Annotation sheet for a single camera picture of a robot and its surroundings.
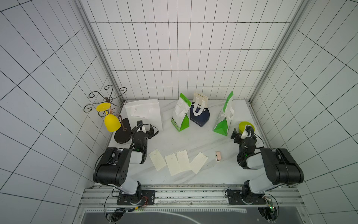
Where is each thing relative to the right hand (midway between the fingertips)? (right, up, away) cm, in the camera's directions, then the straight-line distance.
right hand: (244, 128), depth 90 cm
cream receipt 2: (-48, -22, -5) cm, 53 cm away
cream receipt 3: (-41, -20, -5) cm, 46 cm away
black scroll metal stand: (-93, +14, -17) cm, 95 cm away
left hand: (-68, +1, +3) cm, 68 cm away
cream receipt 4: (-32, -21, -5) cm, 38 cm away
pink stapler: (-19, -16, -5) cm, 25 cm away
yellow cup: (-83, +5, -11) cm, 84 cm away
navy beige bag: (-29, +9, +3) cm, 31 cm away
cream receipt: (-58, -19, -4) cm, 61 cm away
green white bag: (-42, +7, +1) cm, 43 cm away
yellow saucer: (-85, +14, -16) cm, 88 cm away
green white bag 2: (-13, +3, +4) cm, 14 cm away
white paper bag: (-64, +12, -1) cm, 65 cm away
